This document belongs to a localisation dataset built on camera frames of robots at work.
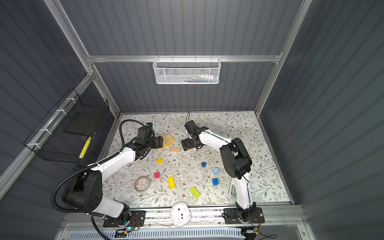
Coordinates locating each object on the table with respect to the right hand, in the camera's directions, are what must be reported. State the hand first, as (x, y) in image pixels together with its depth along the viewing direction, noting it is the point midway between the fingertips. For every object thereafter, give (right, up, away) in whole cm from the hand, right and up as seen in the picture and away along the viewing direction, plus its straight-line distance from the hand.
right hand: (191, 145), depth 97 cm
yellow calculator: (-17, +3, +5) cm, 18 cm away
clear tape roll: (-28, -20, -12) cm, 37 cm away
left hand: (-21, +5, -6) cm, 23 cm away
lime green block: (+2, -24, -16) cm, 29 cm away
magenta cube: (-21, -17, -9) cm, 28 cm away
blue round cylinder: (+8, -11, -4) cm, 14 cm away
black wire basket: (-59, +10, -24) cm, 64 cm away
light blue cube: (+15, -14, -9) cm, 22 cm away
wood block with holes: (-11, -3, +2) cm, 12 cm away
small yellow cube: (-21, -9, -4) cm, 23 cm away
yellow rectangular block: (-12, -19, -12) cm, 25 cm away
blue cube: (+14, -20, -10) cm, 26 cm away
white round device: (-5, -31, -25) cm, 40 cm away
